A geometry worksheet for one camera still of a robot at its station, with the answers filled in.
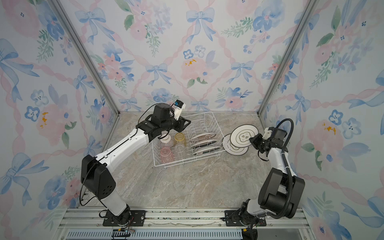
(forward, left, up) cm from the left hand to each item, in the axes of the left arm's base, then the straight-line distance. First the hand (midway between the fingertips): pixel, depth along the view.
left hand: (188, 118), depth 79 cm
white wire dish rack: (+16, -8, -22) cm, 28 cm away
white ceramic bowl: (0, +15, -22) cm, 26 cm away
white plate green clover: (-2, -27, -26) cm, 38 cm away
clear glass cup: (-10, +5, -18) cm, 21 cm away
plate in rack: (-6, -11, -23) cm, 27 cm away
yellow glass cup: (0, +6, -18) cm, 19 cm away
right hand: (-2, -37, -13) cm, 39 cm away
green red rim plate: (-7, -8, -14) cm, 17 cm away
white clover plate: (+2, -32, -18) cm, 37 cm away
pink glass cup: (-12, +13, -18) cm, 25 cm away
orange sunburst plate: (-1, -8, -15) cm, 18 cm away
